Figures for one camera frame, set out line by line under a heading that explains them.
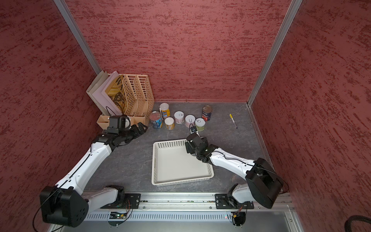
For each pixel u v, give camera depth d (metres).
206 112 1.03
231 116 1.12
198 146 0.64
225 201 0.73
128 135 0.69
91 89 0.86
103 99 0.90
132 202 0.75
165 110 1.00
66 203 0.38
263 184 0.42
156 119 0.98
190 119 1.03
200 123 1.00
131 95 1.12
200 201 0.76
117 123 0.61
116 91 0.97
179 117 1.04
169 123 1.00
